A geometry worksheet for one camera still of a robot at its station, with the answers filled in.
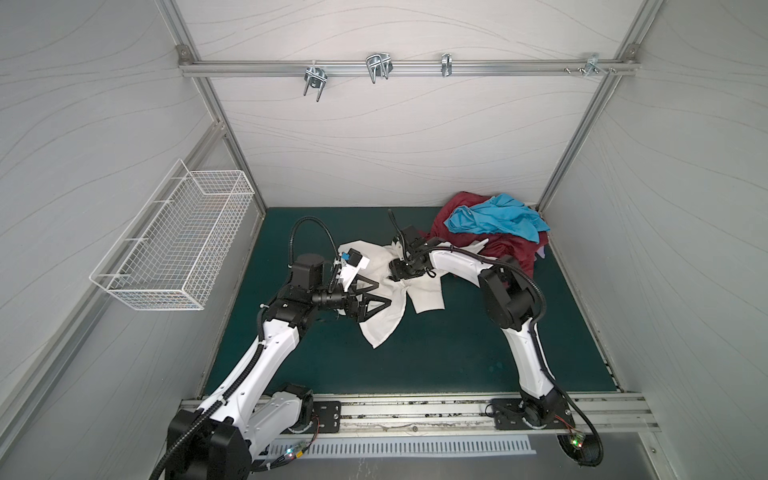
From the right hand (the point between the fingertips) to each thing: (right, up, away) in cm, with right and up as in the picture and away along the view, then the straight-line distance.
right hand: (400, 267), depth 100 cm
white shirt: (+8, -8, -5) cm, 12 cm away
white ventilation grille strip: (+1, -40, -30) cm, 50 cm away
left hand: (-4, -3, -29) cm, 29 cm away
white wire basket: (-54, +8, -31) cm, 63 cm away
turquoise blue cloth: (+34, +18, -2) cm, 39 cm away
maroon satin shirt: (+37, +6, -7) cm, 38 cm away
